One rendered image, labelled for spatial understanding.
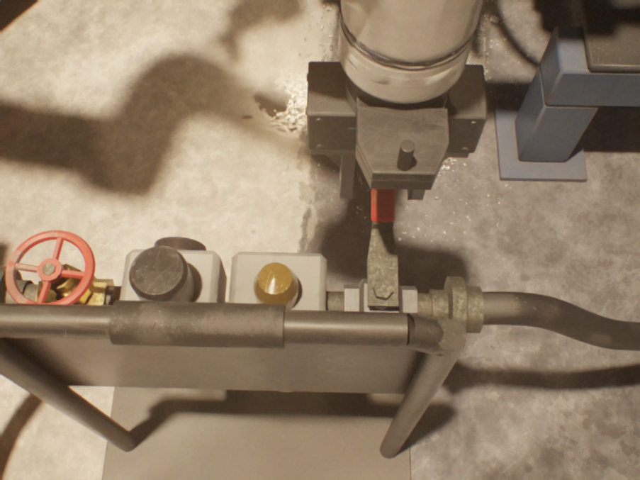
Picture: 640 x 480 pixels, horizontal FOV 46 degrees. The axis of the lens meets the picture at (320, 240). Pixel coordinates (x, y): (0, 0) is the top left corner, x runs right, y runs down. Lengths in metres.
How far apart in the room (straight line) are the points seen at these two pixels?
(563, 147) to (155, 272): 0.79
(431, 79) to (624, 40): 0.65
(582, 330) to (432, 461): 0.42
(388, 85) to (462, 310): 0.24
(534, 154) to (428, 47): 0.81
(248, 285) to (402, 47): 0.28
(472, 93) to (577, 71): 0.52
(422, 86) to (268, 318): 0.19
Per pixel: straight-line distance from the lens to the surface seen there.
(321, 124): 0.55
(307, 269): 0.65
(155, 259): 0.62
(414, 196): 0.68
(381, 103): 0.51
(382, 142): 0.49
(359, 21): 0.45
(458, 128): 0.56
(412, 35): 0.44
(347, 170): 0.63
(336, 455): 1.07
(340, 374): 0.71
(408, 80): 0.48
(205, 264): 0.66
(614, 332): 0.78
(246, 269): 0.65
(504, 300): 0.67
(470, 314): 0.66
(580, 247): 1.23
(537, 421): 1.12
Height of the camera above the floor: 1.06
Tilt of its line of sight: 66 degrees down
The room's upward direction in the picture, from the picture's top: straight up
